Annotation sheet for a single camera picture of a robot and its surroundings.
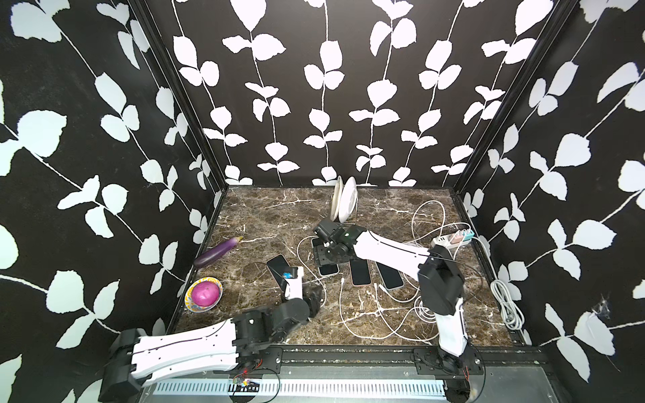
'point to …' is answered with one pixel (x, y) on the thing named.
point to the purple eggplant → (216, 253)
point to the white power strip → (444, 240)
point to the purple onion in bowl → (205, 293)
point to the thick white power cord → (511, 315)
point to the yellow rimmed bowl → (195, 307)
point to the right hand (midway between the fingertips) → (319, 255)
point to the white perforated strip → (310, 388)
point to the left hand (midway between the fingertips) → (318, 285)
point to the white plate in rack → (344, 199)
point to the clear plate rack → (354, 219)
